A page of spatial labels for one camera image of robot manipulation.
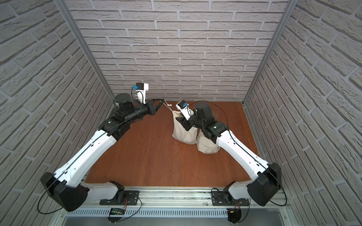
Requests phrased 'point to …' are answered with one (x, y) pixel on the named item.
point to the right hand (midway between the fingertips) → (176, 116)
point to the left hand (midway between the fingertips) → (162, 95)
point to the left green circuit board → (115, 214)
